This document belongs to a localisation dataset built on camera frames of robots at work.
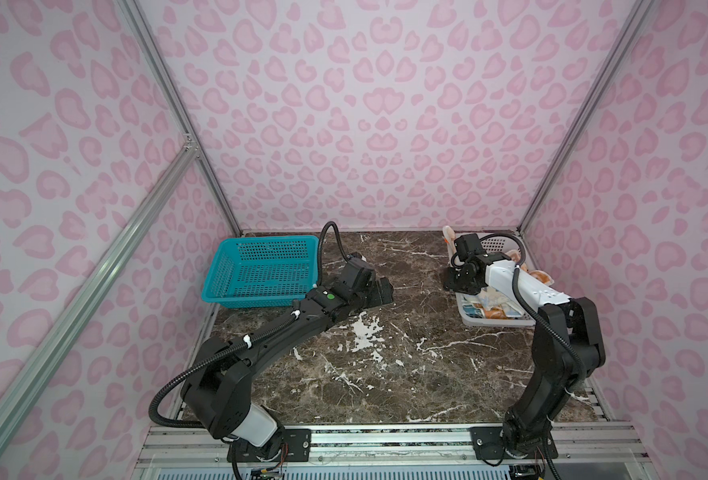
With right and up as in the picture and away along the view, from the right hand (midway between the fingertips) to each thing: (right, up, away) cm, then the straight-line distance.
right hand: (453, 281), depth 93 cm
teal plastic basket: (-65, +2, +14) cm, 67 cm away
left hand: (-22, 0, -11) cm, 25 cm away
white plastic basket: (+1, +7, -25) cm, 26 cm away
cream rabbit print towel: (+9, -7, -2) cm, 12 cm away
